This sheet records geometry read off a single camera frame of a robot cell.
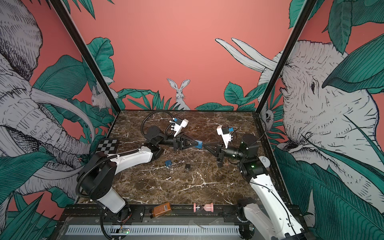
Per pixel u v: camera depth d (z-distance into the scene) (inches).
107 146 37.6
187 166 35.7
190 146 25.6
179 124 25.1
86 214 29.4
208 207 29.4
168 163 35.7
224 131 22.9
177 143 24.6
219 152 23.0
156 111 48.6
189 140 25.6
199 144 25.5
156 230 27.6
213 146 24.3
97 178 17.7
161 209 28.2
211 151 25.1
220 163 36.5
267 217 21.5
